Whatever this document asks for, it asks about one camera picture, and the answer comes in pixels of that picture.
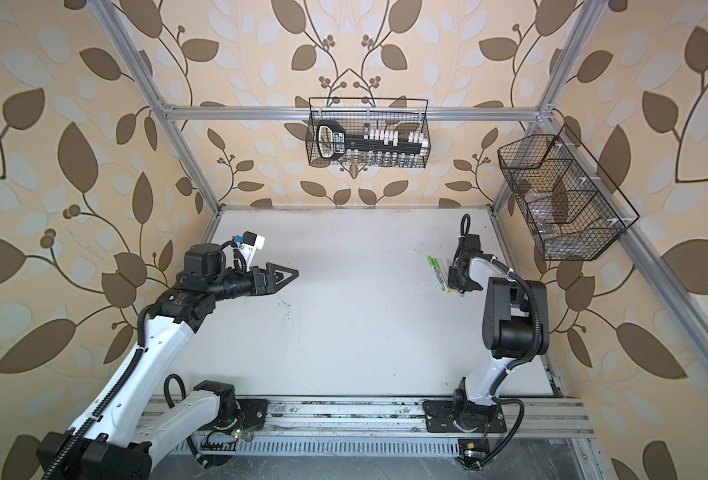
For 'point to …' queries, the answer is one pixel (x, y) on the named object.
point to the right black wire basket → (573, 207)
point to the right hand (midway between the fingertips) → (464, 285)
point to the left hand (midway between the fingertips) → (290, 274)
